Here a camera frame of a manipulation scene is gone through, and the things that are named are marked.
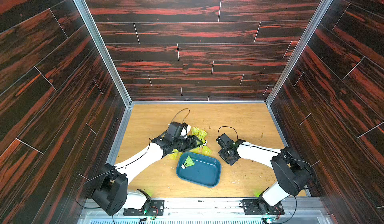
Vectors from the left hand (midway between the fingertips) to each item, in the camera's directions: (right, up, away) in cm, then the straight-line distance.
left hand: (200, 144), depth 79 cm
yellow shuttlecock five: (+3, +4, +18) cm, 19 cm away
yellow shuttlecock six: (-1, -6, +14) cm, 15 cm away
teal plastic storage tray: (+4, -17, +6) cm, 18 cm away
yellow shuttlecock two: (+5, -7, +14) cm, 16 cm away
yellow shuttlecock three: (-14, -8, +9) cm, 18 cm away
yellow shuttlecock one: (-6, -11, +6) cm, 14 cm away
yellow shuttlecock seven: (+4, -1, +16) cm, 17 cm away
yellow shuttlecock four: (-2, +5, +19) cm, 20 cm away
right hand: (+16, -9, +14) cm, 23 cm away
